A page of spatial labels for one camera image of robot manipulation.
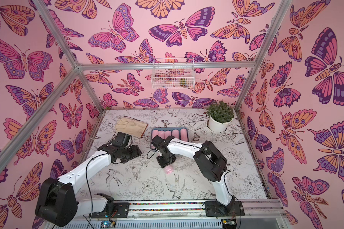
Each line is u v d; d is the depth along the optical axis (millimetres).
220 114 922
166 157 762
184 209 747
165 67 923
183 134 1004
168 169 832
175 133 1003
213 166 500
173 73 956
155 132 1021
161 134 1001
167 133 1001
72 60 892
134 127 1080
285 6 690
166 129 1042
